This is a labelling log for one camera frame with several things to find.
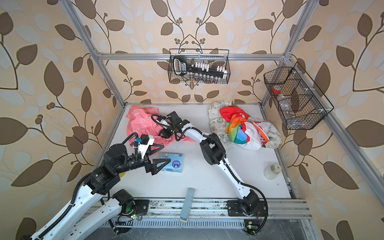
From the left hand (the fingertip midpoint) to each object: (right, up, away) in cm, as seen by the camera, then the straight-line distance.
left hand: (167, 153), depth 63 cm
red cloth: (+34, +20, +42) cm, 57 cm away
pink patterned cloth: (-23, +13, +31) cm, 41 cm away
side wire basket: (+64, +22, +11) cm, 69 cm away
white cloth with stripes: (+50, +6, +28) cm, 58 cm away
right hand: (-12, +5, +38) cm, 40 cm away
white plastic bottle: (+53, -14, +16) cm, 57 cm away
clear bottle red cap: (+58, +21, +10) cm, 62 cm away
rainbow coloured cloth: (+36, +8, +27) cm, 46 cm away
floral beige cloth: (+27, +11, +39) cm, 49 cm away
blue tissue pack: (+1, -11, +20) cm, 23 cm away
